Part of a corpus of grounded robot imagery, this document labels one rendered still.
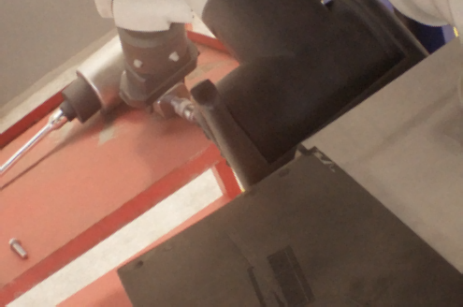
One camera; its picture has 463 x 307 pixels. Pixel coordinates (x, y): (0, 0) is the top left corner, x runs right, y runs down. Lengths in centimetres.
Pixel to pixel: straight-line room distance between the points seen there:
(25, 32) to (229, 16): 338
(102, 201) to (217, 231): 62
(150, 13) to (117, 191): 25
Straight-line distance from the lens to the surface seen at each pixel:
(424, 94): 40
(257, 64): 50
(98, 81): 114
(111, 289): 144
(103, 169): 105
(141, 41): 92
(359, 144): 38
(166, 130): 107
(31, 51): 391
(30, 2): 386
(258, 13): 51
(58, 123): 116
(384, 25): 50
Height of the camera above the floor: 134
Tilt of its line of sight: 29 degrees down
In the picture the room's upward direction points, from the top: 22 degrees counter-clockwise
